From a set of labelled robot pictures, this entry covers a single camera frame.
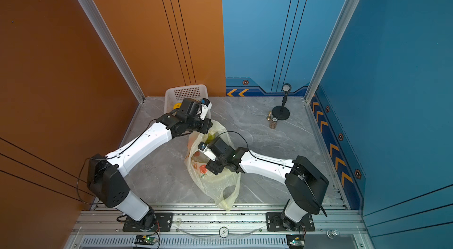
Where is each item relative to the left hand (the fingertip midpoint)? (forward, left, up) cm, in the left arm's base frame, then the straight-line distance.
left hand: (212, 121), depth 83 cm
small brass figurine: (+17, -32, -19) cm, 41 cm away
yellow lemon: (+22, +26, -14) cm, 36 cm away
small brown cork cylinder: (+11, -33, -16) cm, 38 cm away
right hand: (-13, -1, -12) cm, 17 cm away
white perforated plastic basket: (+33, +29, -15) cm, 46 cm away
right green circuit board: (-44, -36, -22) cm, 61 cm away
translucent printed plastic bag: (-26, -6, -14) cm, 30 cm away
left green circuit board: (-45, +25, -21) cm, 55 cm away
